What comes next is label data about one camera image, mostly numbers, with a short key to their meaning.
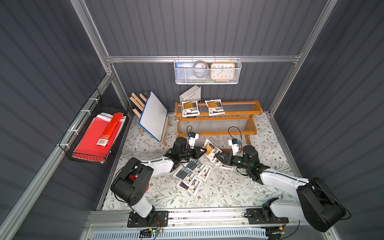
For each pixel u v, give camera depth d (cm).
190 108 81
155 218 72
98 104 80
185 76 86
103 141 69
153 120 102
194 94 99
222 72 88
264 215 67
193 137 80
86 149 67
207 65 85
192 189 82
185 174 87
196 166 89
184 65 89
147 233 72
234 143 78
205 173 89
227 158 74
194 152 78
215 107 82
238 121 116
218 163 91
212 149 86
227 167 91
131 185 46
